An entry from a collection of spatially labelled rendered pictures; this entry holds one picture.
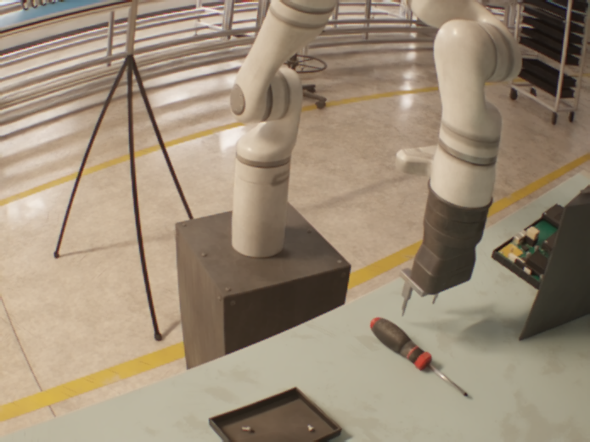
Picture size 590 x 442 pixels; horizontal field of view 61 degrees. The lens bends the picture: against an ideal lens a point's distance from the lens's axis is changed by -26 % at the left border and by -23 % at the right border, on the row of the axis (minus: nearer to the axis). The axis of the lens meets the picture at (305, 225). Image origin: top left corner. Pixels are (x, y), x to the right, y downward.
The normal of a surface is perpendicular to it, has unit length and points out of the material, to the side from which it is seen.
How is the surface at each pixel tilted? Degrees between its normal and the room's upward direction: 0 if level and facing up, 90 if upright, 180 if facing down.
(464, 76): 107
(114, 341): 0
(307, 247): 0
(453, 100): 100
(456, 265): 87
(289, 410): 0
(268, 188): 90
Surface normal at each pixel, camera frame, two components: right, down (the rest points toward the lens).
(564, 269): 0.32, 0.52
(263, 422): 0.09, -0.85
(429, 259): -0.79, -0.11
